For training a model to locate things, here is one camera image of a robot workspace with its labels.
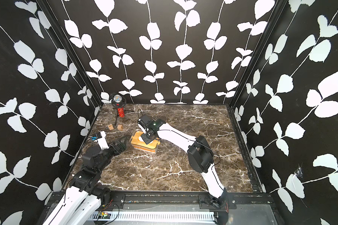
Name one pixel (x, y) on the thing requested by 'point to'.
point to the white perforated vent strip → (156, 216)
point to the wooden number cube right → (120, 127)
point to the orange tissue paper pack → (141, 139)
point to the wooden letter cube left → (111, 127)
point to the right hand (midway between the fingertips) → (145, 135)
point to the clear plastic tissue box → (142, 148)
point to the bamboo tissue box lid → (134, 140)
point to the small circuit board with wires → (102, 214)
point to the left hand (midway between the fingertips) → (122, 137)
